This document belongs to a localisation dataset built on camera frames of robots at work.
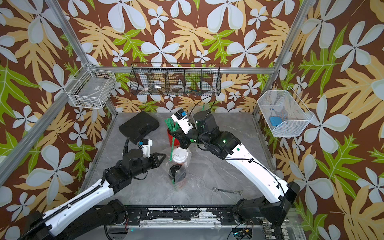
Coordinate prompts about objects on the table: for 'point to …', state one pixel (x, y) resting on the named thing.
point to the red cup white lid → (180, 155)
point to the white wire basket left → (91, 88)
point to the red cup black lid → (174, 168)
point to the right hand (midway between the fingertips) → (171, 134)
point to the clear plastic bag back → (178, 172)
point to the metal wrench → (240, 192)
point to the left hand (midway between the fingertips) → (167, 153)
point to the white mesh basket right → (284, 114)
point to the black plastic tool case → (137, 127)
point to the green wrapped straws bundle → (173, 125)
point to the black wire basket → (175, 78)
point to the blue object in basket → (275, 121)
